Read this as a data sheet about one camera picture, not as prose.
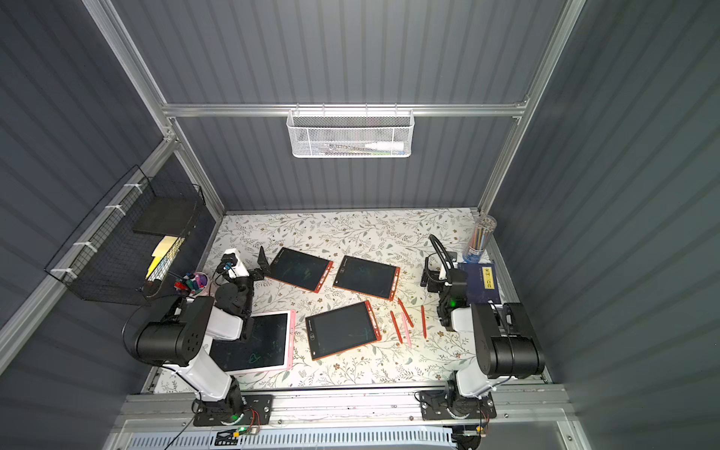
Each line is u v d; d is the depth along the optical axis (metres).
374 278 1.02
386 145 0.94
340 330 0.89
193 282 0.84
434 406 0.74
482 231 0.91
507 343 0.46
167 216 0.84
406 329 0.88
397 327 0.89
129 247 0.74
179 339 0.47
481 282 0.97
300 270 1.03
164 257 0.65
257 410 0.73
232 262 0.73
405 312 0.92
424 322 0.89
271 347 0.96
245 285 0.79
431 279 0.84
